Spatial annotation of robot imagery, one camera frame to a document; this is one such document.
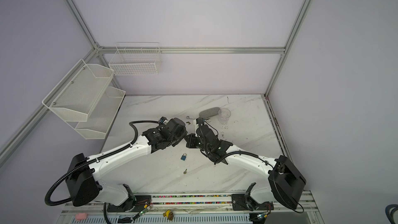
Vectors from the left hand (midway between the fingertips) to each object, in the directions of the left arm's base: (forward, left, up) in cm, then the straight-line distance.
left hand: (185, 131), depth 80 cm
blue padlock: (-7, +2, -17) cm, 18 cm away
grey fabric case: (+24, -14, -13) cm, 30 cm away
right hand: (-4, +1, 0) cm, 4 cm away
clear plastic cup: (+22, -24, -15) cm, 36 cm away
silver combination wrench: (+22, +2, -17) cm, 28 cm away
